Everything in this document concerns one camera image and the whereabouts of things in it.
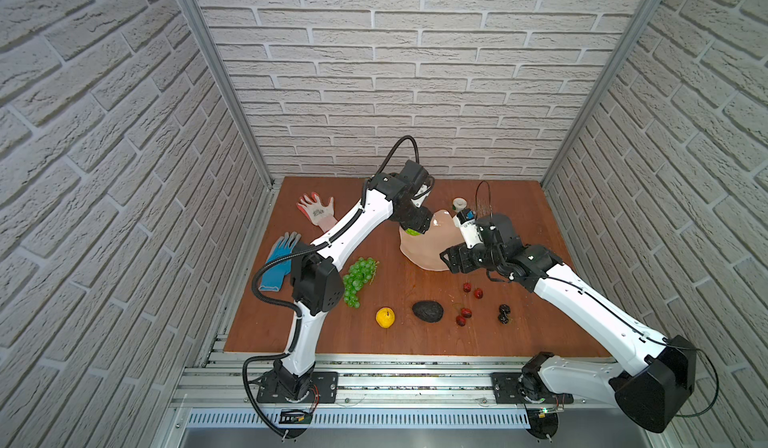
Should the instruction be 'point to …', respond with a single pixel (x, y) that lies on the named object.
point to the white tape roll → (459, 204)
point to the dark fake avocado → (428, 311)
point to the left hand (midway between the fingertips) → (423, 216)
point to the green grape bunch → (360, 272)
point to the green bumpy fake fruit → (412, 232)
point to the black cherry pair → (504, 310)
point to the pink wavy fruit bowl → (426, 249)
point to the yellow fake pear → (385, 317)
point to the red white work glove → (319, 214)
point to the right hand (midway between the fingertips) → (456, 248)
